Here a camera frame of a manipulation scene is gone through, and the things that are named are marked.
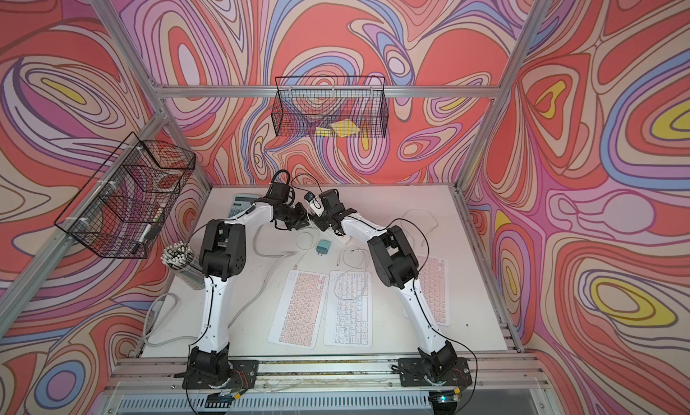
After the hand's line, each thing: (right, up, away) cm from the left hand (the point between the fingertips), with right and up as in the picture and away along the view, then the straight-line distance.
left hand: (316, 220), depth 106 cm
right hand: (+1, 0, 0) cm, 1 cm away
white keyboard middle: (+13, -30, -22) cm, 39 cm away
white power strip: (+11, -7, -5) cm, 14 cm away
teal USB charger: (+3, -10, -8) cm, 13 cm away
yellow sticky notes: (+11, +32, -15) cm, 37 cm away
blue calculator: (-33, +7, +6) cm, 34 cm away
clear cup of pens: (-36, -10, -29) cm, 48 cm away
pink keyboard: (-3, -29, -22) cm, 37 cm away
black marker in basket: (-44, -3, -33) cm, 55 cm away
